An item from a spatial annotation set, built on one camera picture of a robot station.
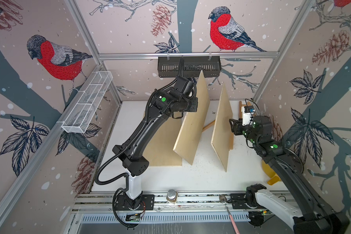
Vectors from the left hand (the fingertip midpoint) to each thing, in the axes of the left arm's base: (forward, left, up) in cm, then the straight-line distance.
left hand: (198, 101), depth 68 cm
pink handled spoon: (-35, -14, -39) cm, 54 cm away
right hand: (-1, -20, -11) cm, 23 cm away
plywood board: (-13, +5, -15) cm, 21 cm away
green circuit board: (-43, +32, -39) cm, 66 cm away
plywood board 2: (-9, -15, -22) cm, 28 cm away
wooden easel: (+33, -47, -36) cm, 68 cm away
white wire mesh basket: (-3, +60, -7) cm, 60 cm away
